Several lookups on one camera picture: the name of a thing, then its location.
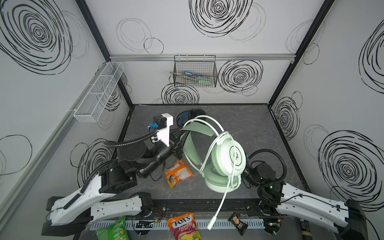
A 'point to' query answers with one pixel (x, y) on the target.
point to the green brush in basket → (199, 81)
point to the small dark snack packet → (241, 227)
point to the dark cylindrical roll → (305, 230)
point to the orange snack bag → (177, 172)
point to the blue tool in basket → (189, 73)
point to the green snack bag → (117, 231)
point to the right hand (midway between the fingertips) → (220, 149)
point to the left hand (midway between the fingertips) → (189, 129)
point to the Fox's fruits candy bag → (184, 227)
